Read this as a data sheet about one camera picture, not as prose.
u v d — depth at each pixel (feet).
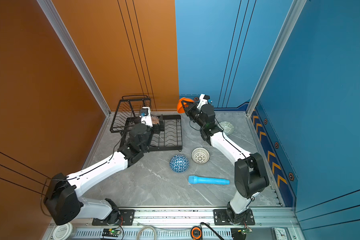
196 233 2.20
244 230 2.29
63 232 2.13
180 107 2.54
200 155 3.08
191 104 2.48
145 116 2.04
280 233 2.20
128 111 3.08
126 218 2.42
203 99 2.43
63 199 1.31
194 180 2.67
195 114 2.31
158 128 2.25
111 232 2.31
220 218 2.38
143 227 2.29
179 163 2.99
